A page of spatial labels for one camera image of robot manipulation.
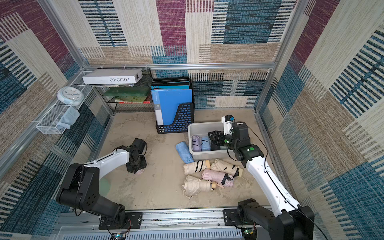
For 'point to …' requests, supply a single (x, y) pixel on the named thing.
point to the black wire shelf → (123, 98)
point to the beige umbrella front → (192, 185)
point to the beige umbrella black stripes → (194, 167)
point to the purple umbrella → (196, 143)
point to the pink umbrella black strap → (225, 179)
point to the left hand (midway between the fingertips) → (141, 166)
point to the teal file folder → (169, 87)
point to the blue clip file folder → (166, 103)
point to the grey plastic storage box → (202, 129)
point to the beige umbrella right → (225, 167)
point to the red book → (144, 102)
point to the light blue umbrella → (205, 143)
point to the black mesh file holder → (184, 120)
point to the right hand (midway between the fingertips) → (212, 132)
